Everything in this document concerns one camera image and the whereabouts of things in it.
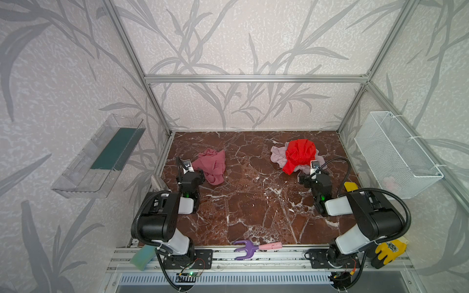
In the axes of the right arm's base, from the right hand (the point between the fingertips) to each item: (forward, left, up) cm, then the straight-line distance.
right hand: (312, 164), depth 94 cm
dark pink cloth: (+1, +53, -1) cm, 53 cm away
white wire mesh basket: (-16, -20, +25) cm, 35 cm away
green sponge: (-41, +76, -4) cm, 87 cm away
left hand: (0, +63, +2) cm, 63 cm away
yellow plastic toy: (-8, -21, -9) cm, 24 cm away
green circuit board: (-47, +57, -7) cm, 74 cm away
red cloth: (+8, +6, +1) cm, 10 cm away
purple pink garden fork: (-38, +33, -6) cm, 50 cm away
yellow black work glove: (-39, -22, -4) cm, 45 cm away
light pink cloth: (+9, +16, -6) cm, 19 cm away
